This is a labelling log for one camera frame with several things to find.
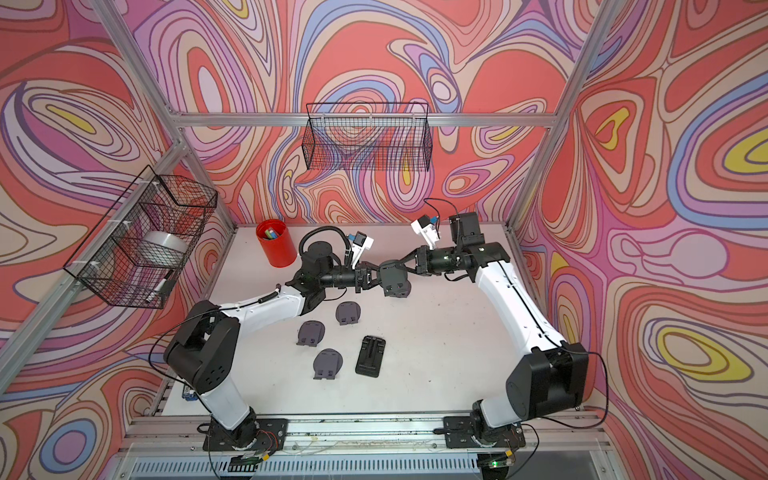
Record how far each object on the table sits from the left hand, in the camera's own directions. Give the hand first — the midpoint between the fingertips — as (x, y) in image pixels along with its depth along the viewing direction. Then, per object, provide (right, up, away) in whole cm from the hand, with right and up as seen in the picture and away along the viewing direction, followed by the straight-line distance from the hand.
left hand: (392, 280), depth 76 cm
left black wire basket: (-64, +6, -3) cm, 64 cm away
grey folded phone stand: (-14, -12, +19) cm, 26 cm away
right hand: (+2, +2, -2) cm, 3 cm away
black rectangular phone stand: (-6, -23, +9) cm, 25 cm away
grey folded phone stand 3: (-19, -25, +11) cm, 34 cm away
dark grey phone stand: (0, 0, 0) cm, 1 cm away
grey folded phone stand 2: (-25, -18, +16) cm, 35 cm away
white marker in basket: (-57, -1, -4) cm, 57 cm away
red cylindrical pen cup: (-40, +11, +26) cm, 48 cm away
